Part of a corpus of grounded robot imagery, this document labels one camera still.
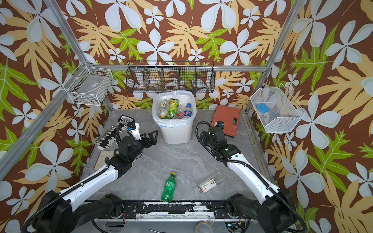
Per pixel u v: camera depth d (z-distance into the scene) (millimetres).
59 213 397
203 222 679
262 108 862
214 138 583
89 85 856
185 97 923
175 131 869
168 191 762
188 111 860
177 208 753
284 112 784
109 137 1016
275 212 782
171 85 985
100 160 924
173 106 887
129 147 597
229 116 1110
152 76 973
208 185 783
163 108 799
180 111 926
